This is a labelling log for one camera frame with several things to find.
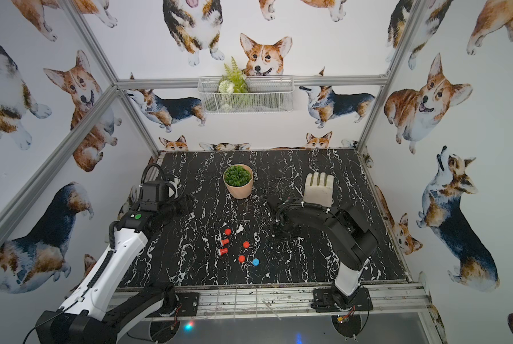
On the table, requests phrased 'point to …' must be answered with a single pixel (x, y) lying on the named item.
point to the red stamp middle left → (224, 241)
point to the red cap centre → (246, 244)
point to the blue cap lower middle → (256, 261)
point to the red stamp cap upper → (228, 231)
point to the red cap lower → (241, 259)
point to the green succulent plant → (237, 175)
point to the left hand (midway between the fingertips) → (190, 196)
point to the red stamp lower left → (223, 251)
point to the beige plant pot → (240, 192)
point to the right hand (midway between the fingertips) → (282, 237)
